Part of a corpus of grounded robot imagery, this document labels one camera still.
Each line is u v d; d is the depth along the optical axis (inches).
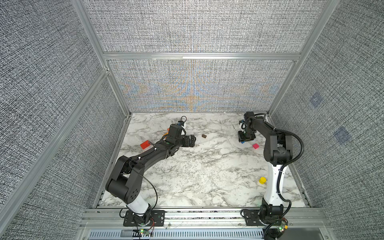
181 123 31.4
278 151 23.4
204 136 41.9
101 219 29.5
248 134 36.8
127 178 18.2
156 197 31.6
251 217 28.8
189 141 31.6
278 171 23.8
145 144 39.5
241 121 39.3
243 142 40.1
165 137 28.1
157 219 28.9
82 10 27.9
